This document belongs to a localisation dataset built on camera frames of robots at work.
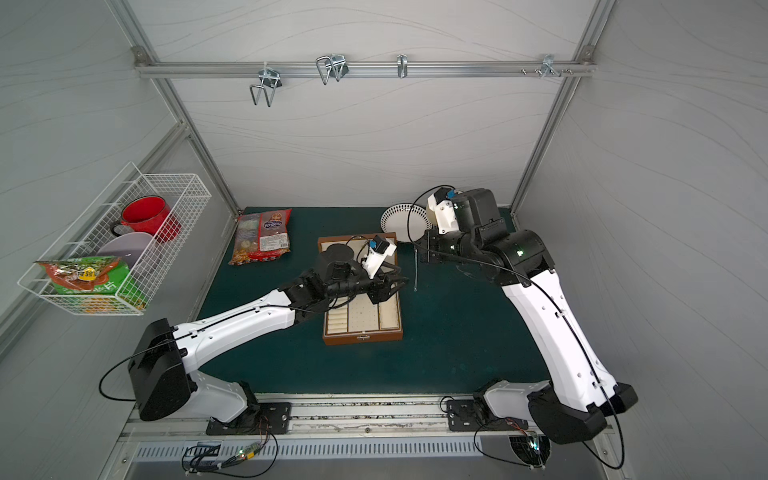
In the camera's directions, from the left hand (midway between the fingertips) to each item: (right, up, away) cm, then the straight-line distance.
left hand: (405, 277), depth 70 cm
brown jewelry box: (-14, -14, +14) cm, 24 cm away
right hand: (+2, +8, -7) cm, 11 cm away
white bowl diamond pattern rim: (+3, +16, +47) cm, 50 cm away
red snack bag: (-51, +9, +37) cm, 63 cm away
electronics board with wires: (-48, -43, 0) cm, 64 cm away
